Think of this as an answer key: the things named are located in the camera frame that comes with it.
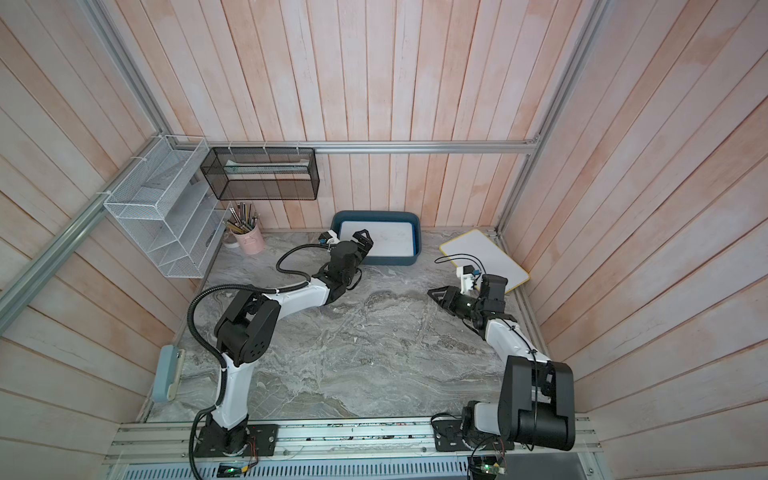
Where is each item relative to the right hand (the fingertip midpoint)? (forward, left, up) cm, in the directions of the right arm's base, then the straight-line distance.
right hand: (431, 293), depth 87 cm
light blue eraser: (-23, +74, -6) cm, 78 cm away
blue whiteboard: (+31, +12, -9) cm, 35 cm away
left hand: (+17, +20, +4) cm, 27 cm away
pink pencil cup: (+23, +63, +4) cm, 67 cm away
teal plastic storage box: (+41, +15, -6) cm, 44 cm away
